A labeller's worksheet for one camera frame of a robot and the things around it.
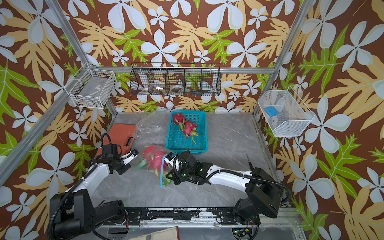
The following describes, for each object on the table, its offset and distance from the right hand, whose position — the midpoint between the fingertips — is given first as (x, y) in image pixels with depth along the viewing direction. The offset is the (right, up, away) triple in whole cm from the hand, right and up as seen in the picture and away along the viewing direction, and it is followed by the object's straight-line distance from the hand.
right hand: (166, 175), depth 77 cm
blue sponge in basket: (+60, +35, +9) cm, 70 cm away
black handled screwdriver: (+50, +2, +16) cm, 53 cm away
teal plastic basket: (+3, +15, +25) cm, 30 cm away
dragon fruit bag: (+12, +24, +22) cm, 35 cm away
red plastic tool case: (-36, +20, +26) cm, 48 cm away
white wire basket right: (+67, +31, 0) cm, 74 cm away
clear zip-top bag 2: (-2, -1, -3) cm, 4 cm away
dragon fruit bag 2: (+5, +31, +24) cm, 39 cm away
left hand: (-29, +5, +13) cm, 32 cm away
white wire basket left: (-44, +47, +8) cm, 65 cm away
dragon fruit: (-7, +9, -2) cm, 11 cm away
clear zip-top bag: (-12, +24, +17) cm, 32 cm away
